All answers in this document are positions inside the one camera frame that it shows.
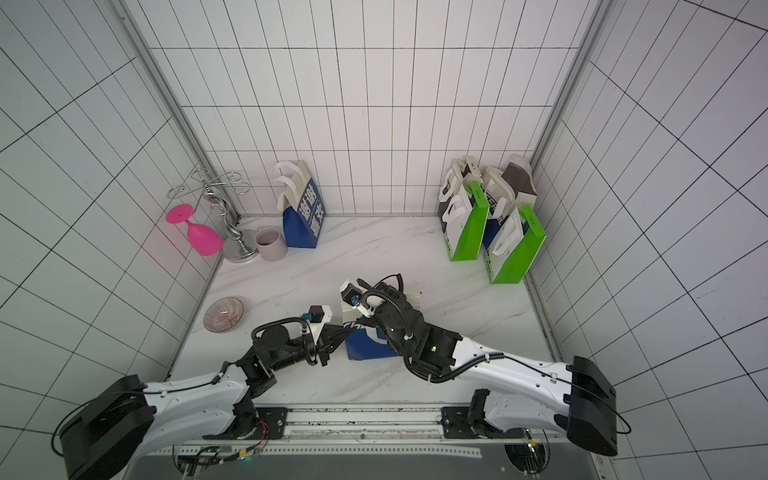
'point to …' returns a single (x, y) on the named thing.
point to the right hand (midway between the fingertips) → (367, 271)
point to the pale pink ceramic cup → (270, 243)
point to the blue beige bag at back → (302, 205)
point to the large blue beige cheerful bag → (368, 342)
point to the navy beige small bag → (463, 171)
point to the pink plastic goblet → (201, 239)
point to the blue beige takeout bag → (508, 188)
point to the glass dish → (223, 314)
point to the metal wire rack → (242, 246)
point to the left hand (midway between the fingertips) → (349, 332)
